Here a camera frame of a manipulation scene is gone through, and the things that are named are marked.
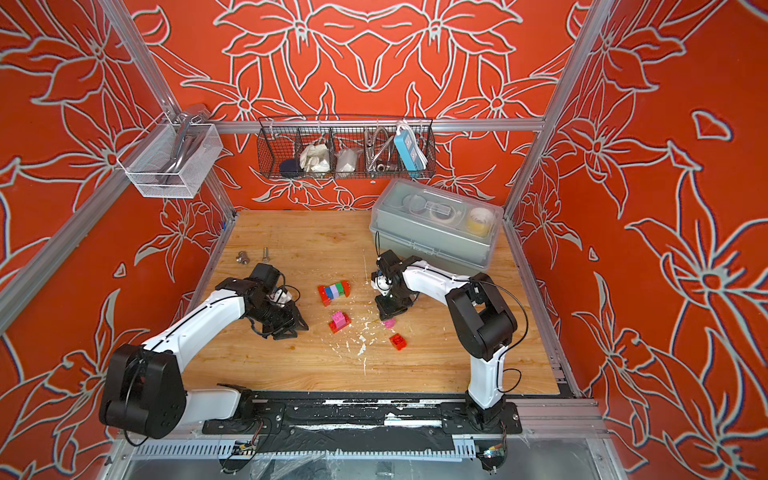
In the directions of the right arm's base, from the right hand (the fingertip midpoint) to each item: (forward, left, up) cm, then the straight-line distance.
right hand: (378, 316), depth 89 cm
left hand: (-6, +20, +5) cm, 22 cm away
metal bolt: (+22, +42, -1) cm, 47 cm away
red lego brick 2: (+10, +11, 0) cm, 14 cm away
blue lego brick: (+8, +16, 0) cm, 18 cm away
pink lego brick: (-3, +11, +3) cm, 12 cm away
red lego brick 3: (-8, -6, 0) cm, 10 cm away
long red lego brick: (-3, +13, -1) cm, 14 cm away
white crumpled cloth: (+39, +21, +30) cm, 53 cm away
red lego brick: (+6, +18, 0) cm, 19 cm away
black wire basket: (+49, +12, +28) cm, 57 cm away
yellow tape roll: (+26, -32, +14) cm, 44 cm away
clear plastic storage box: (+23, -12, +18) cm, 32 cm away
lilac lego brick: (+8, +15, 0) cm, 17 cm away
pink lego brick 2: (-2, -4, -1) cm, 4 cm away
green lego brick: (+9, +13, 0) cm, 16 cm away
